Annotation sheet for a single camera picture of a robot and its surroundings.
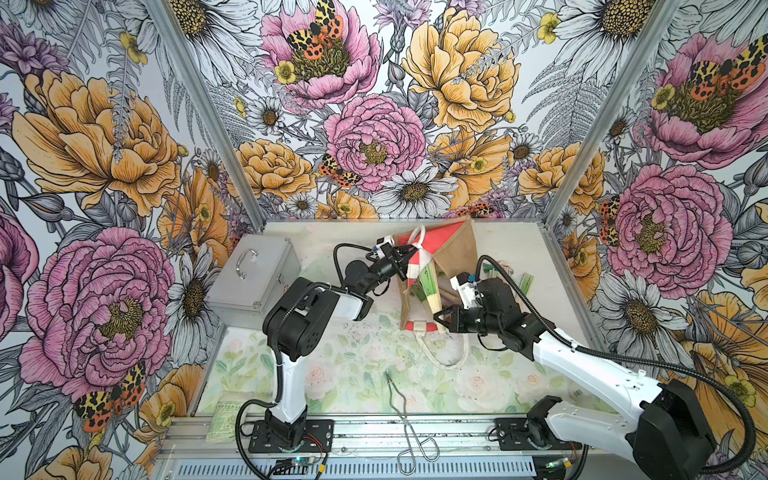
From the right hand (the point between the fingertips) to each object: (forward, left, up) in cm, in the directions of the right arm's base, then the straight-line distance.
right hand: (436, 324), depth 79 cm
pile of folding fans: (+22, -33, -14) cm, 42 cm away
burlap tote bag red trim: (+18, -5, +9) cm, 21 cm away
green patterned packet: (-19, +54, -11) cm, 58 cm away
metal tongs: (-27, +9, -14) cm, 32 cm away
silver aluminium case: (+17, +51, +3) cm, 54 cm away
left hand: (+17, +2, +11) cm, 20 cm away
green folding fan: (+11, +1, +4) cm, 12 cm away
